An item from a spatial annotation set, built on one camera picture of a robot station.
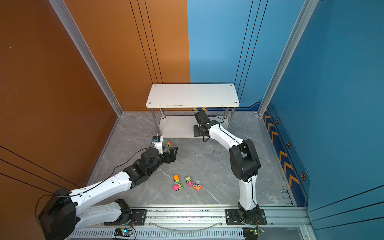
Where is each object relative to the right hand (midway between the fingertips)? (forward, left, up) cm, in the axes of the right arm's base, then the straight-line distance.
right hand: (197, 131), depth 96 cm
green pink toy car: (-29, +5, -7) cm, 31 cm away
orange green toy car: (-28, +12, -8) cm, 32 cm away
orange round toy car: (-33, 0, -8) cm, 34 cm away
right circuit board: (-52, -28, -11) cm, 60 cm away
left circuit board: (-53, +36, -11) cm, 65 cm away
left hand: (-16, +13, +7) cm, 22 cm away
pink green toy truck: (-32, +11, -8) cm, 35 cm away
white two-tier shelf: (-1, +11, +24) cm, 26 cm away
